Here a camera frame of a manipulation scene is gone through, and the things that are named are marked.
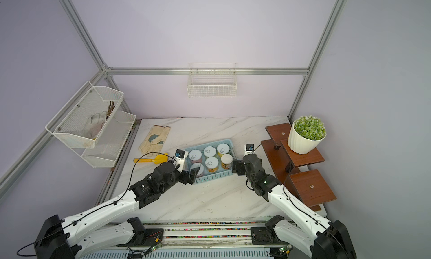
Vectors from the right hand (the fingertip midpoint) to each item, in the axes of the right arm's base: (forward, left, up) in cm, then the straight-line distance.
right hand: (244, 161), depth 84 cm
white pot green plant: (0, -24, +21) cm, 32 cm away
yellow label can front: (+14, +10, -8) cm, 19 cm away
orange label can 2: (+5, +9, -8) cm, 13 cm away
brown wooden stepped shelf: (-15, -27, +2) cm, 31 cm away
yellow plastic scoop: (+10, +48, -11) cm, 51 cm away
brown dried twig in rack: (+21, +66, +20) cm, 72 cm away
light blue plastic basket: (-2, +12, -7) cm, 14 cm away
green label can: (+11, +18, -7) cm, 22 cm away
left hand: (-4, +27, +3) cm, 27 cm away
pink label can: (+9, +26, -7) cm, 29 cm away
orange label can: (+3, +17, -7) cm, 19 cm away
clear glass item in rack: (+12, +71, +18) cm, 75 cm away
